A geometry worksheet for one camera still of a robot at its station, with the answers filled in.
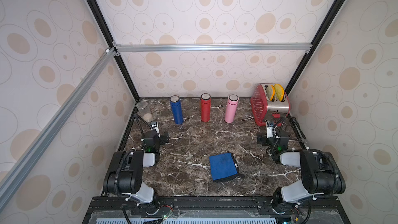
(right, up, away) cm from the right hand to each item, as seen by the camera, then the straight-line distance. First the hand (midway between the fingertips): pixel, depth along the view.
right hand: (265, 131), depth 94 cm
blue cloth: (-27, -19, -9) cm, 34 cm away
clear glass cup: (-75, +13, +2) cm, 76 cm away
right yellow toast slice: (+9, +25, +2) cm, 27 cm away
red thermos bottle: (-37, +15, +2) cm, 40 cm away
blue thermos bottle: (-55, +16, -3) cm, 57 cm away
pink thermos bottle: (-21, +14, 0) cm, 25 cm away
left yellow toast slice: (+4, +25, +2) cm, 25 cm away
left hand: (-64, +2, -1) cm, 64 cm away
